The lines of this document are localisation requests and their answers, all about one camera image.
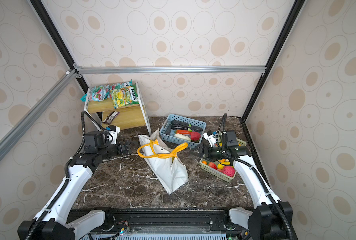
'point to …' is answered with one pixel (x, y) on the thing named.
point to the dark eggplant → (182, 125)
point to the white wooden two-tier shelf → (125, 117)
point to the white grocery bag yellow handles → (163, 162)
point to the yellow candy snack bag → (119, 96)
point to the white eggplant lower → (182, 137)
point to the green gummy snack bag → (98, 93)
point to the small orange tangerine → (204, 162)
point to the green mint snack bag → (134, 92)
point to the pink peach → (229, 170)
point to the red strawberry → (213, 165)
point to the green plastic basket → (219, 174)
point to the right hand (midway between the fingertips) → (196, 153)
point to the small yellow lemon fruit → (220, 166)
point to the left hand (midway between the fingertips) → (133, 142)
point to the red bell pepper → (195, 136)
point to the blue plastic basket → (168, 132)
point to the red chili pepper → (183, 131)
